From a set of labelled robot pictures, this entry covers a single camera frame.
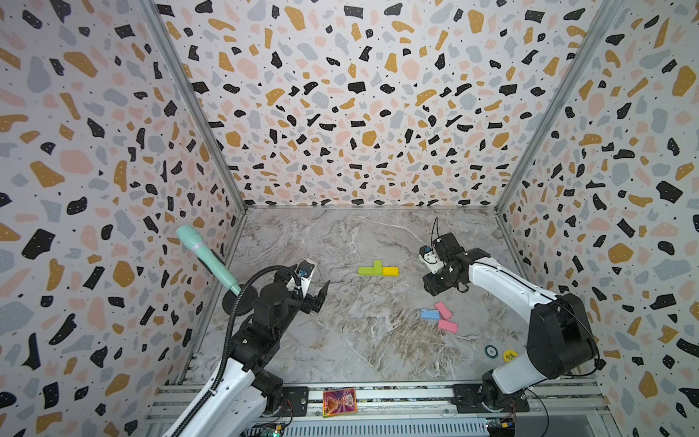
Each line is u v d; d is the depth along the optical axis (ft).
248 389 2.04
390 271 3.31
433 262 2.67
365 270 3.30
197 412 1.44
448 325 2.89
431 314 2.96
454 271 2.14
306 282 2.06
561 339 1.45
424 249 2.74
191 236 2.24
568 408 2.48
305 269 2.02
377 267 3.31
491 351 2.74
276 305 1.76
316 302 2.22
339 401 2.39
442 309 2.98
